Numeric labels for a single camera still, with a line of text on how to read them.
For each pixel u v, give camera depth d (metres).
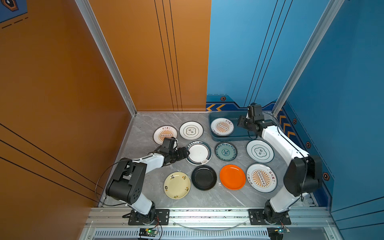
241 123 0.79
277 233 0.70
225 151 0.97
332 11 0.71
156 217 0.73
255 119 0.68
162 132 1.08
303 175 0.43
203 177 0.87
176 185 0.83
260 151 0.97
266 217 0.67
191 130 1.09
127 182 0.46
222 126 1.09
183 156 0.83
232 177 0.84
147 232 0.71
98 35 0.79
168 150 0.74
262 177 0.86
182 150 0.85
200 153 0.96
